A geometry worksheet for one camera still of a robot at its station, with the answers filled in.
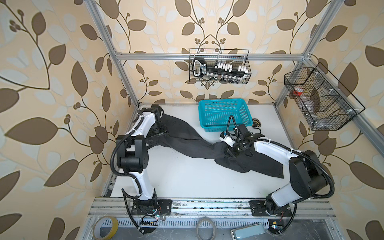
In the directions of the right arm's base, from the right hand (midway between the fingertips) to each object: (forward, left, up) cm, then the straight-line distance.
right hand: (228, 151), depth 89 cm
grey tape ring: (-32, +16, -7) cm, 37 cm away
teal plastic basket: (+35, +5, -5) cm, 36 cm away
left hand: (+11, +41, +5) cm, 42 cm away
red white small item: (+23, -40, +26) cm, 53 cm away
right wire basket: (+9, -46, +29) cm, 55 cm away
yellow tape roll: (-34, +65, -2) cm, 74 cm away
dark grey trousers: (+6, +22, +3) cm, 23 cm away
